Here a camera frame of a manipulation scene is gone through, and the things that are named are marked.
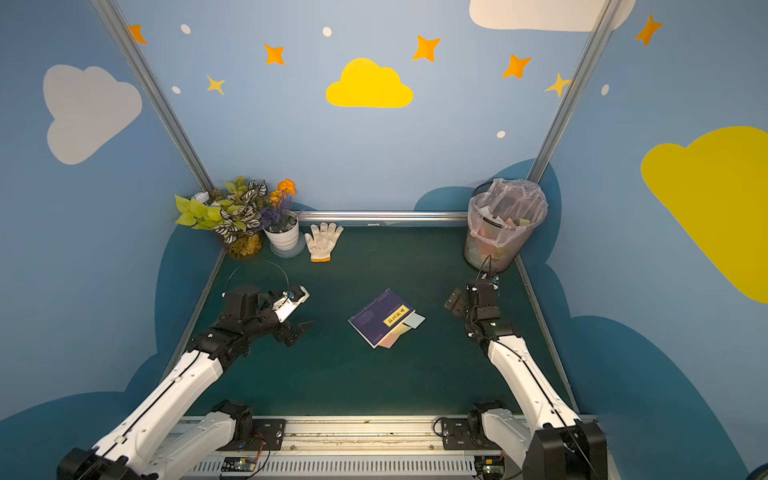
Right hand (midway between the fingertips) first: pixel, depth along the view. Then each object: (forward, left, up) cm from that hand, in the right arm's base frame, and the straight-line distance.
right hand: (470, 297), depth 86 cm
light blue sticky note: (-3, +16, -11) cm, 19 cm away
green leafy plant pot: (+19, +73, +13) cm, 77 cm away
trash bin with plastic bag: (+34, -15, -1) cm, 37 cm away
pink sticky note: (-9, +23, -12) cm, 28 cm away
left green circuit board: (-43, +58, -14) cm, 73 cm away
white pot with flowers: (+22, +62, +6) cm, 66 cm away
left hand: (-7, +48, +3) cm, 49 cm away
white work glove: (+30, +52, -12) cm, 61 cm away
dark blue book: (-1, +26, -13) cm, 30 cm away
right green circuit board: (-39, -4, -15) cm, 42 cm away
